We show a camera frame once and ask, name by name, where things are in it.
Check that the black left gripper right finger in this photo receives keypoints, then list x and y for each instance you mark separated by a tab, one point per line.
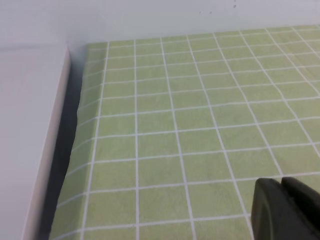
306	201

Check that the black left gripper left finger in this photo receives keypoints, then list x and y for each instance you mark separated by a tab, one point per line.
273	216

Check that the green checkered tablecloth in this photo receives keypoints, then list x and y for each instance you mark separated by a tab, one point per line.
173	132

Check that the white side panel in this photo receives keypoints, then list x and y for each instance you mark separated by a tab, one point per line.
33	84

